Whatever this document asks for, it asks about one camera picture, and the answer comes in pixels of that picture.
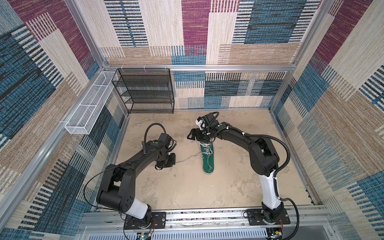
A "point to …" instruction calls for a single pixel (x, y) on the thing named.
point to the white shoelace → (207, 149)
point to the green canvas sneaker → (208, 169)
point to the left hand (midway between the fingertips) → (173, 162)
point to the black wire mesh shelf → (145, 89)
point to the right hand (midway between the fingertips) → (192, 139)
